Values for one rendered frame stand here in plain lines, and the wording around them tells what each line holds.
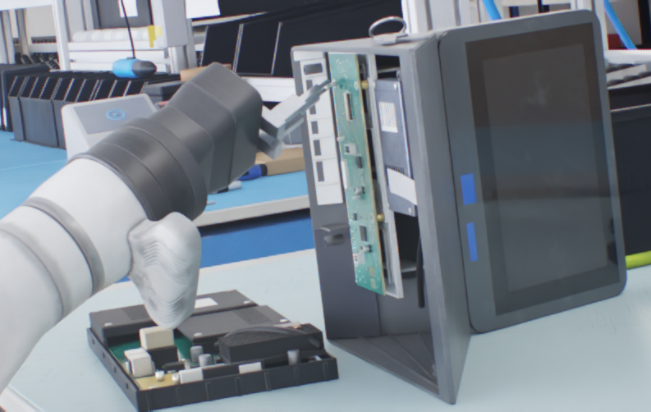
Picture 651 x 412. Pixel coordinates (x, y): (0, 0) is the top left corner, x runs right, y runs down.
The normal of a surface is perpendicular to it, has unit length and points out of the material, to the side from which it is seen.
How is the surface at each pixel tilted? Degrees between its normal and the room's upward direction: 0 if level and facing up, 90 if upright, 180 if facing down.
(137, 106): 29
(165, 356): 90
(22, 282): 80
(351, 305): 90
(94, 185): 47
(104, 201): 65
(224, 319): 0
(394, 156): 90
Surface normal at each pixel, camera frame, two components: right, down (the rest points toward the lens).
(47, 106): -0.92, 0.16
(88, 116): 0.07, -0.83
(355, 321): -0.26, 0.15
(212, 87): 0.11, -0.64
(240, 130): 0.76, 0.55
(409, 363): -0.12, -0.99
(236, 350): 0.23, 0.09
